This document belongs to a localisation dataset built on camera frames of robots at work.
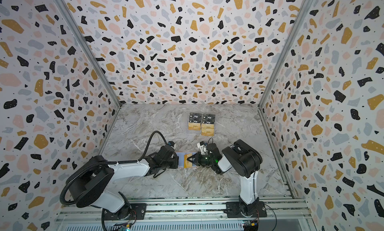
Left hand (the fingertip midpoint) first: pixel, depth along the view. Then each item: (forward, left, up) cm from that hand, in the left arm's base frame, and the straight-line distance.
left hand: (182, 158), depth 89 cm
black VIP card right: (+27, -17, +4) cm, 32 cm away
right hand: (0, -3, +1) cm, 3 cm away
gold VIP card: (-2, -3, -2) cm, 5 cm away
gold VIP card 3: (+21, -17, -1) cm, 27 cm away
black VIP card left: (+28, -8, +4) cm, 29 cm away
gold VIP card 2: (+23, -7, +1) cm, 24 cm away
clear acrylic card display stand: (+20, -10, -2) cm, 22 cm away
